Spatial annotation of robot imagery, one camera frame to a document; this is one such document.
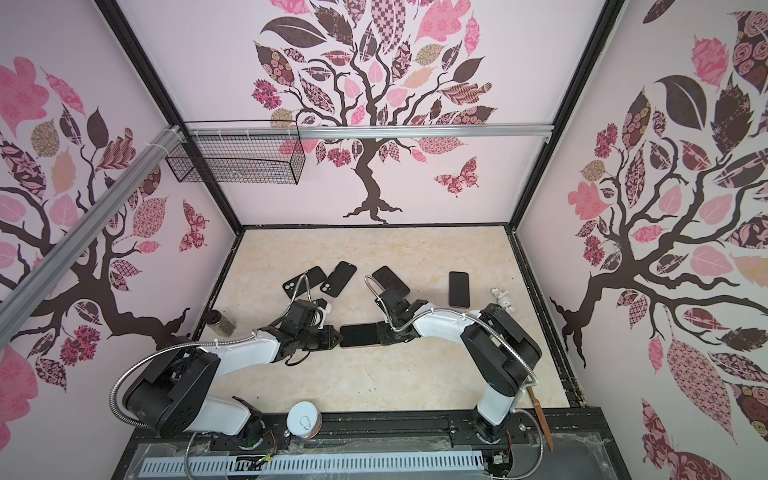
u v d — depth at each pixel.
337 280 1.04
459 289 1.01
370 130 0.94
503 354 0.46
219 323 0.85
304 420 0.71
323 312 0.76
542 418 0.76
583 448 0.72
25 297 0.50
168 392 0.43
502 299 0.96
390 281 1.04
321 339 0.80
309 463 0.70
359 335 0.92
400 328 0.65
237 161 1.22
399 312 0.71
